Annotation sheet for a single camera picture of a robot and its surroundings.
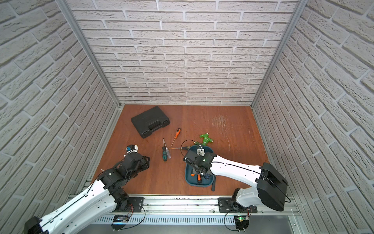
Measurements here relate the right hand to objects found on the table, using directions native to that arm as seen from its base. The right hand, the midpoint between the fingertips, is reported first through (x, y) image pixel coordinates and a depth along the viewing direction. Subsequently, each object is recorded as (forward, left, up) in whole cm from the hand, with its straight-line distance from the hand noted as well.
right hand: (201, 165), depth 82 cm
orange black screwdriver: (-3, +5, -4) cm, 8 cm away
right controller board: (-27, -18, -6) cm, 33 cm away
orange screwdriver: (-6, +2, -4) cm, 7 cm away
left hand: (+5, +29, +5) cm, 30 cm away
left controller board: (-23, +43, -6) cm, 49 cm away
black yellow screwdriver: (+15, +10, -5) cm, 18 cm away
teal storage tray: (-5, +4, -5) cm, 8 cm away
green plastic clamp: (+19, -6, -2) cm, 20 cm away
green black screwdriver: (+11, +23, -3) cm, 25 cm away
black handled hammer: (-9, -6, -3) cm, 11 cm away
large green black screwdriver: (-4, -3, -5) cm, 7 cm away
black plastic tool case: (+36, +33, +1) cm, 49 cm away
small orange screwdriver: (+26, +14, -3) cm, 30 cm away
